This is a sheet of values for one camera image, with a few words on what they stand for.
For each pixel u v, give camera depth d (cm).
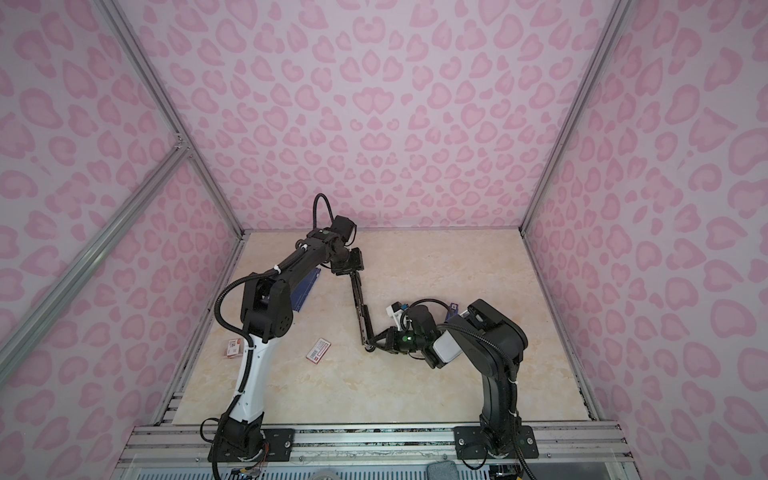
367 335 90
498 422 60
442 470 68
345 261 89
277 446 73
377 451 73
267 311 61
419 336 77
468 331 51
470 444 73
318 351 88
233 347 88
